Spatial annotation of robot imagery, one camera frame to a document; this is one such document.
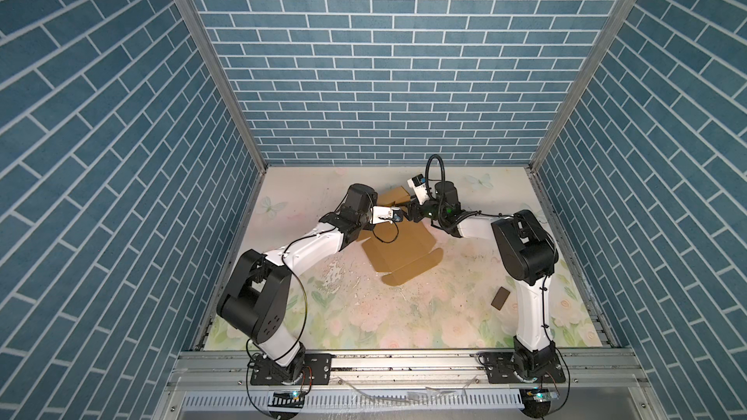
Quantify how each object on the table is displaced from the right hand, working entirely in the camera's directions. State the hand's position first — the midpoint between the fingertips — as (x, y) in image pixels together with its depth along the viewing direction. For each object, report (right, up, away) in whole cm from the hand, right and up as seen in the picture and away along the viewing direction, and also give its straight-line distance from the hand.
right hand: (404, 202), depth 99 cm
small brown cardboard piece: (+28, -28, -13) cm, 42 cm away
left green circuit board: (-30, -48, -27) cm, 63 cm away
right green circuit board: (+33, -47, -28) cm, 64 cm away
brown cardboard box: (-2, -15, -4) cm, 16 cm away
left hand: (-9, +1, -9) cm, 13 cm away
